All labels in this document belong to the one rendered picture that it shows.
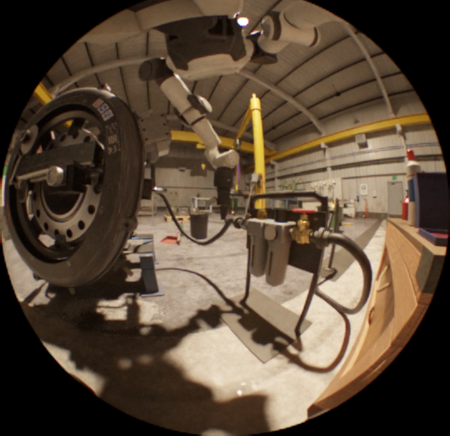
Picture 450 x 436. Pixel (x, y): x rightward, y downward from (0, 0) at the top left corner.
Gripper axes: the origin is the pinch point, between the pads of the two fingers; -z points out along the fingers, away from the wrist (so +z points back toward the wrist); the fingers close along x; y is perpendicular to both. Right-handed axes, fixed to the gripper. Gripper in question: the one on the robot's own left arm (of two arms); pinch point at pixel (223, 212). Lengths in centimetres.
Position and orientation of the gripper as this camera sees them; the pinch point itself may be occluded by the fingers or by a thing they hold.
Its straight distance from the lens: 59.7
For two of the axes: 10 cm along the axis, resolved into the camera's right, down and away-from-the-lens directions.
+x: 0.0, -0.4, 10.0
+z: 0.1, -10.0, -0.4
